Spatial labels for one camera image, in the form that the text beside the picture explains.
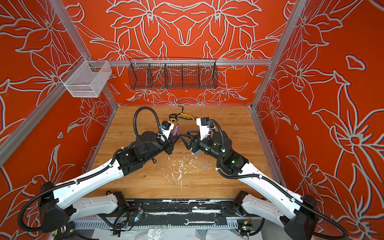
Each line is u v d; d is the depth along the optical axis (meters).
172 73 1.00
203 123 0.58
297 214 0.38
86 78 0.92
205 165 0.87
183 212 0.73
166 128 0.58
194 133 0.64
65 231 0.64
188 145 0.59
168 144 0.61
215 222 0.70
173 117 1.09
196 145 0.57
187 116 1.10
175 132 0.66
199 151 0.60
